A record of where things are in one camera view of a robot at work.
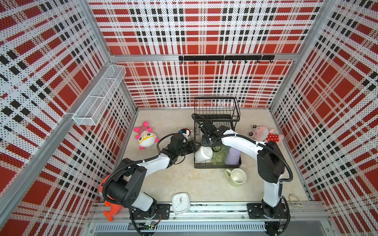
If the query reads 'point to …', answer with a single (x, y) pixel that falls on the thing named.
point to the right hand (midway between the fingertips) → (208, 142)
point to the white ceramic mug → (203, 154)
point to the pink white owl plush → (147, 138)
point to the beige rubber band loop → (296, 205)
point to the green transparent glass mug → (219, 158)
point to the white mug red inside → (191, 132)
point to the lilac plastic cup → (233, 157)
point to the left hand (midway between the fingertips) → (200, 144)
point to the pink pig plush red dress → (260, 133)
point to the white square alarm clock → (180, 203)
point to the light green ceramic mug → (237, 176)
